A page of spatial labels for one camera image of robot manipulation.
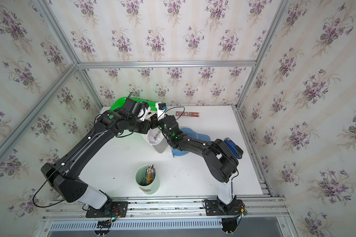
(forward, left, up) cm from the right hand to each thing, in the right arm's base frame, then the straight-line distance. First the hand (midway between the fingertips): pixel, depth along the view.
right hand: (150, 112), depth 80 cm
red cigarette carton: (+23, -22, -27) cm, 41 cm away
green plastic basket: (+27, +32, -20) cm, 46 cm away
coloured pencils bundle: (-30, -3, -13) cm, 33 cm away
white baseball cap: (-8, -3, -14) cm, 17 cm away
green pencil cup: (-33, -2, -24) cm, 41 cm away
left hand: (-10, -3, -1) cm, 10 cm away
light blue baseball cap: (-12, -15, -24) cm, 31 cm away
